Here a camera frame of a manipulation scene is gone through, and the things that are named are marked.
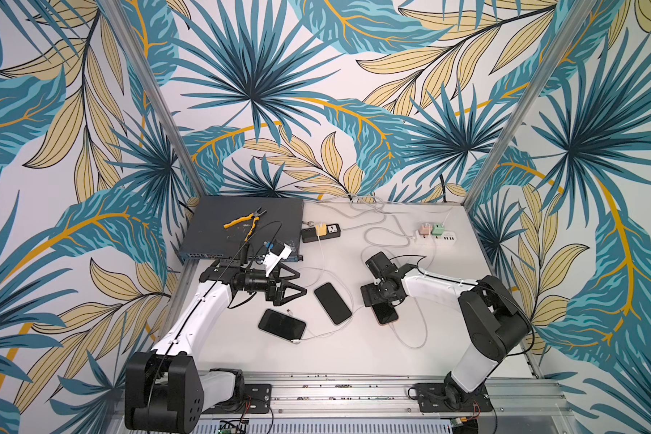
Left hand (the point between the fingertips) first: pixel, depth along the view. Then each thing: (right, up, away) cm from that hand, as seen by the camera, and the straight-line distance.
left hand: (298, 286), depth 74 cm
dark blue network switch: (-27, +16, +32) cm, 45 cm away
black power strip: (+1, +13, +32) cm, 35 cm away
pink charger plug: (+45, +15, +29) cm, 56 cm away
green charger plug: (+50, +15, +30) cm, 61 cm away
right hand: (+20, -9, +18) cm, 29 cm away
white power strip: (+55, +12, +33) cm, 65 cm away
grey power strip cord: (+29, +18, +40) cm, 52 cm away
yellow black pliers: (-21, +20, +33) cm, 44 cm away
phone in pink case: (+27, -13, +19) cm, 36 cm away
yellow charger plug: (+5, +15, +29) cm, 33 cm away
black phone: (+9, -9, +17) cm, 22 cm away
